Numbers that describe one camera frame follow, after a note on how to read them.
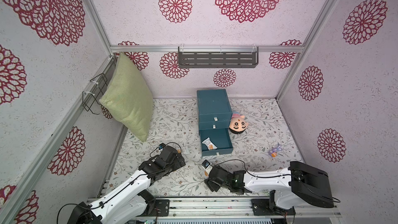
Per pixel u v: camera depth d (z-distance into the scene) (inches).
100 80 32.1
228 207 29.6
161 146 29.8
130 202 22.9
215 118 33.6
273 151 35.3
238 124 37.9
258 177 21.1
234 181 23.8
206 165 28.5
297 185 17.0
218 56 37.2
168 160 25.1
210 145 36.4
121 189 18.7
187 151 36.2
